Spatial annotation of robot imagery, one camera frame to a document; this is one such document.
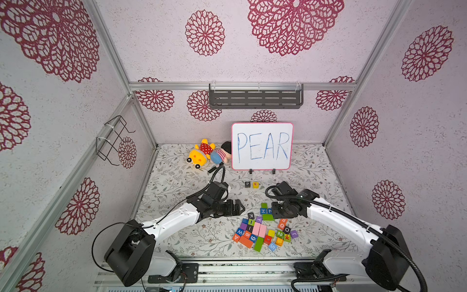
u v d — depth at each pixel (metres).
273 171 1.06
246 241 0.81
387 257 0.40
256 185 1.00
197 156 1.06
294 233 0.83
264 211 0.90
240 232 0.83
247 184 1.00
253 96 0.94
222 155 1.06
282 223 0.87
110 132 0.77
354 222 0.46
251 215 0.89
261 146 1.02
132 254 0.41
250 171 1.05
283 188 0.65
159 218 0.49
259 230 0.84
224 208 0.73
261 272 0.75
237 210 0.73
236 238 0.82
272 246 0.80
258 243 0.81
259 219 0.88
